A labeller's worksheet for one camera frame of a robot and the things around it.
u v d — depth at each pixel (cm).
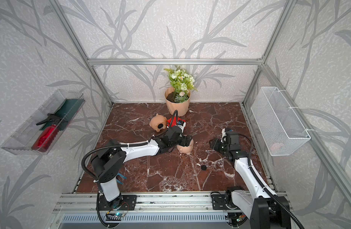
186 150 85
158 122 99
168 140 69
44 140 58
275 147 71
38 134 63
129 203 72
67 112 71
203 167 85
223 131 79
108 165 47
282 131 61
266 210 39
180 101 100
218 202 73
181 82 94
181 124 79
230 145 64
